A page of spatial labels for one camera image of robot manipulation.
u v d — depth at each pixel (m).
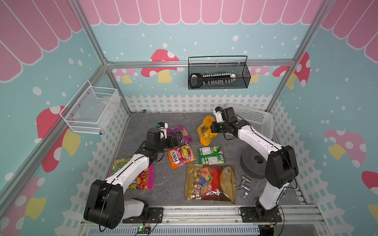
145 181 0.85
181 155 0.94
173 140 0.76
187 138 1.00
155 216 0.74
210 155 0.94
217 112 0.81
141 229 0.73
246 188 0.81
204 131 0.96
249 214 0.74
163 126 0.77
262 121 1.11
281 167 0.47
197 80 0.89
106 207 0.41
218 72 0.92
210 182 0.81
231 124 0.68
